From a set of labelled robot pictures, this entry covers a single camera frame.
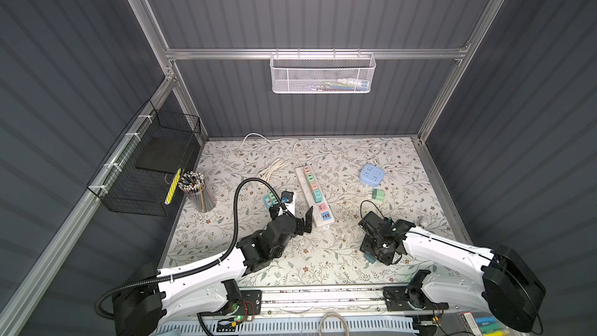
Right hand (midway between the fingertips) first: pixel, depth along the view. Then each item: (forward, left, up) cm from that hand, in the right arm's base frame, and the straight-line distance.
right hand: (368, 253), depth 84 cm
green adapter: (+28, +21, +8) cm, 36 cm away
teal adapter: (-2, 0, +2) cm, 3 cm away
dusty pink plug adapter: (+24, +19, +8) cm, 32 cm away
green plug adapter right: (+24, -8, +2) cm, 25 cm away
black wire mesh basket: (+13, +74, +30) cm, 82 cm away
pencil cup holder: (+18, +63, +19) cm, 68 cm away
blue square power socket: (+33, -7, +3) cm, 34 cm away
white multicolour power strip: (+14, +16, +3) cm, 22 cm away
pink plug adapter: (+33, +22, +8) cm, 40 cm away
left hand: (+10, +24, +18) cm, 32 cm away
